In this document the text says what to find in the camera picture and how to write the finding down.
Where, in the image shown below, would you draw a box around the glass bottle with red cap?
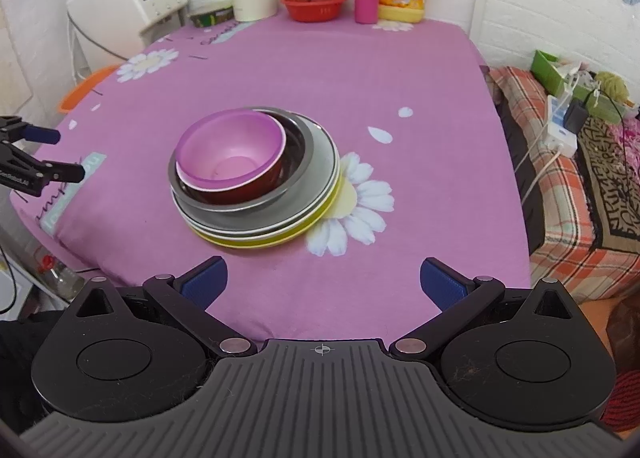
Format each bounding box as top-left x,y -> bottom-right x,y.
37,253 -> 85,299

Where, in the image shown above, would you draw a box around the dark patterned cloth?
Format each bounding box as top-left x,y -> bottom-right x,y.
577,114 -> 640,255

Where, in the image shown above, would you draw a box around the small round tin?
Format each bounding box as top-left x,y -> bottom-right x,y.
190,3 -> 235,28

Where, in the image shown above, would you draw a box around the white blue-rimmed plate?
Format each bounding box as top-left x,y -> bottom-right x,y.
171,114 -> 337,231

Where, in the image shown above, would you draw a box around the purple plastic bowl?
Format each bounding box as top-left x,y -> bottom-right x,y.
175,109 -> 287,190

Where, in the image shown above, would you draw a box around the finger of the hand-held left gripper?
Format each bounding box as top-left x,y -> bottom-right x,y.
0,117 -> 62,145
0,141 -> 86,184

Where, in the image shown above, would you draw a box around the stainless steel bowl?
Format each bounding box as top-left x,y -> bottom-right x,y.
168,106 -> 317,213

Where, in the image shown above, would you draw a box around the white power strip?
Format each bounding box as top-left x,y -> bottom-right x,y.
542,96 -> 581,156

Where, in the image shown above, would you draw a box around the yellow plastic plate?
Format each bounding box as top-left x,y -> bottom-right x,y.
192,158 -> 346,250

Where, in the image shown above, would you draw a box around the green box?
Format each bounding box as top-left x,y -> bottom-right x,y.
531,49 -> 576,94

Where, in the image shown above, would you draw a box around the red woven mat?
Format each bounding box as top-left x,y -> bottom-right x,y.
600,369 -> 640,434

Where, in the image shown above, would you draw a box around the black power adapter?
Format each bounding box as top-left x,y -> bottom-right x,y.
565,99 -> 591,134

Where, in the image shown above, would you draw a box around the plaid blanket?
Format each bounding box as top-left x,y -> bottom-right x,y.
480,66 -> 640,304

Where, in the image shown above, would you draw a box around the red ceramic bowl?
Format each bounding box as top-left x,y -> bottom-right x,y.
176,111 -> 290,206

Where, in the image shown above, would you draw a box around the purple floral tablecloth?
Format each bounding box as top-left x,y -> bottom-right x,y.
9,18 -> 533,344

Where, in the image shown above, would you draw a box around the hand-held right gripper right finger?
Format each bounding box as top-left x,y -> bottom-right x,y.
390,258 -> 583,358

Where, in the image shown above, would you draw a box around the orange stool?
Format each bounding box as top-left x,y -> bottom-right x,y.
57,65 -> 121,114

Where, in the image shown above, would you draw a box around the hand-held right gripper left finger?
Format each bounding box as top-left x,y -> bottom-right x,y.
67,257 -> 257,357

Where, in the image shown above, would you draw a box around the green yarn ball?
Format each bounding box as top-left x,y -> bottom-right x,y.
594,71 -> 632,104

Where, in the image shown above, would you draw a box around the red plastic basket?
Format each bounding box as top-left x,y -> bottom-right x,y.
280,0 -> 349,23

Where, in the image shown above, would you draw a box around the white water dispenser with screen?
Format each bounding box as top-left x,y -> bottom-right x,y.
66,0 -> 189,69

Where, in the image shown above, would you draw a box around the brown object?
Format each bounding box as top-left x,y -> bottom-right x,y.
606,297 -> 640,374

